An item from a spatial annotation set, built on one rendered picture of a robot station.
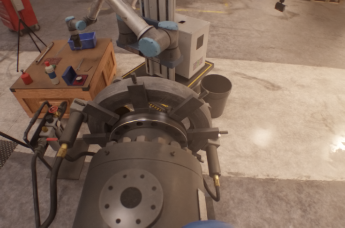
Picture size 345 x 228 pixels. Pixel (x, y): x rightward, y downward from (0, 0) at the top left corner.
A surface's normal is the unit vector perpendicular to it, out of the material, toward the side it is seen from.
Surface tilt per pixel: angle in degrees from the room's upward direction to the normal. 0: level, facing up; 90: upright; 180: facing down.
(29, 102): 90
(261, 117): 0
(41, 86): 0
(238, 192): 0
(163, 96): 90
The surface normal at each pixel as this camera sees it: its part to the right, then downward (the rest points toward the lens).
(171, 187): 0.46, -0.66
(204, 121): 0.01, 0.68
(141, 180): 0.00, -0.73
